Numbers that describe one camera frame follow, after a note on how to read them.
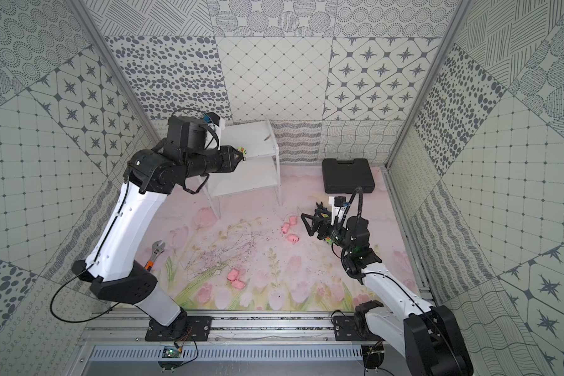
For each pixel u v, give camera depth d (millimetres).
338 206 704
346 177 1143
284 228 954
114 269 402
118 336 744
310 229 720
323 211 1038
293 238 930
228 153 546
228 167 556
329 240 718
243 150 659
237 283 817
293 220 983
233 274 846
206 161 509
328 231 715
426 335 410
